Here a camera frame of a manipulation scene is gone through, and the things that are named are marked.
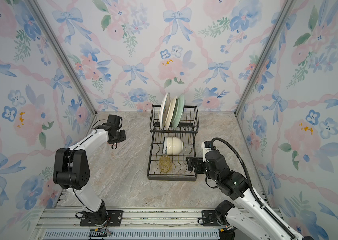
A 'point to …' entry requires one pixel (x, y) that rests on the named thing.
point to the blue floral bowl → (164, 146)
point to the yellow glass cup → (165, 164)
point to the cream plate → (170, 112)
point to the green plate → (178, 111)
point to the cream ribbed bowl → (174, 145)
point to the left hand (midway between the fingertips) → (121, 136)
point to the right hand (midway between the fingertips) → (193, 158)
